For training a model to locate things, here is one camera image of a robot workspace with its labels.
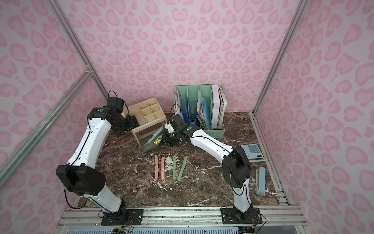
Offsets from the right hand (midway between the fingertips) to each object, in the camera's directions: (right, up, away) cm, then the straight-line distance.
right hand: (157, 144), depth 79 cm
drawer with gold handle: (-10, +4, +7) cm, 13 cm away
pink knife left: (-3, -16, +11) cm, 20 cm away
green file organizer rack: (+18, +23, +38) cm, 48 cm away
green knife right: (+11, -20, +8) cm, 24 cm away
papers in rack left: (+9, +23, +12) cm, 28 cm away
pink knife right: (+1, -17, +11) cm, 20 cm away
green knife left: (+8, -16, +11) cm, 21 cm away
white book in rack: (+34, +22, +14) cm, 43 cm away
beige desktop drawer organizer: (-5, +14, +6) cm, 16 cm away
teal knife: (-3, +4, +7) cm, 9 cm away
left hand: (-14, +10, +2) cm, 17 cm away
